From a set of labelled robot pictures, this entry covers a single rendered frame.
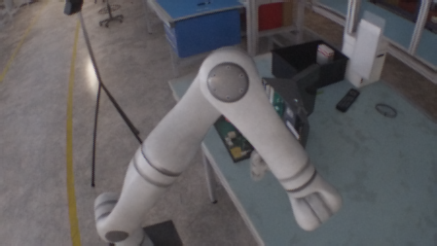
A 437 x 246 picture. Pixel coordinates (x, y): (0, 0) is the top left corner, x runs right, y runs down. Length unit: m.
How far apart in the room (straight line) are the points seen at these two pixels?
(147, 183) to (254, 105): 0.24
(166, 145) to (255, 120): 0.16
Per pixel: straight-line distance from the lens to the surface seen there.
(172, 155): 0.48
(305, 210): 0.55
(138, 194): 0.54
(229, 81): 0.40
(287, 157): 0.47
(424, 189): 1.00
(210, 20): 2.35
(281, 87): 0.82
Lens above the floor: 1.68
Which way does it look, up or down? 42 degrees down
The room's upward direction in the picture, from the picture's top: 5 degrees counter-clockwise
